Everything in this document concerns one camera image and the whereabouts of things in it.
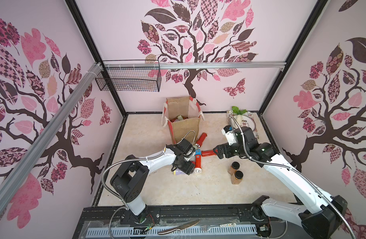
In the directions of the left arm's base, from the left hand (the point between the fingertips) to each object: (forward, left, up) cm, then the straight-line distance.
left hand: (186, 170), depth 87 cm
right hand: (+6, -18, +19) cm, 27 cm away
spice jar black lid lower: (-6, -28, +7) cm, 30 cm away
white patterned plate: (+41, -49, -1) cm, 63 cm away
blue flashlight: (+13, -8, 0) cm, 15 cm away
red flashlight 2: (+11, -14, +1) cm, 18 cm away
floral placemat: (+49, -37, -3) cm, 61 cm away
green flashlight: (+40, +4, +4) cm, 41 cm away
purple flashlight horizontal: (-1, +5, +1) cm, 5 cm away
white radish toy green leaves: (+41, -40, +2) cm, 57 cm away
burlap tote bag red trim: (+43, +2, +4) cm, 43 cm away
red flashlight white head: (+1, -7, 0) cm, 7 cm away
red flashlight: (+20, -9, 0) cm, 22 cm away
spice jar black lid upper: (0, -28, +7) cm, 29 cm away
